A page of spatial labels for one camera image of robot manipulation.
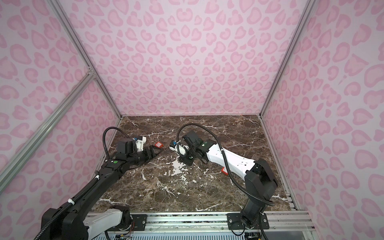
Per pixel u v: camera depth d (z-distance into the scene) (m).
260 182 0.44
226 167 0.48
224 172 0.89
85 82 0.85
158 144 1.02
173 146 0.71
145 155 0.72
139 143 0.75
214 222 0.75
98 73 0.96
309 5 0.69
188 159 0.71
